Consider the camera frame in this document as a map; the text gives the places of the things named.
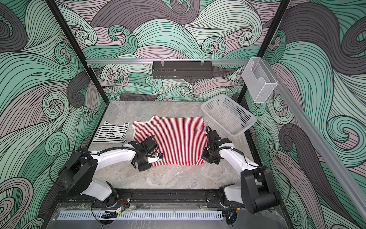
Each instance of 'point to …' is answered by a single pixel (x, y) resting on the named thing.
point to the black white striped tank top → (109, 133)
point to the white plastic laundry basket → (228, 114)
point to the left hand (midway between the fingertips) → (146, 162)
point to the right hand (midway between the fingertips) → (204, 159)
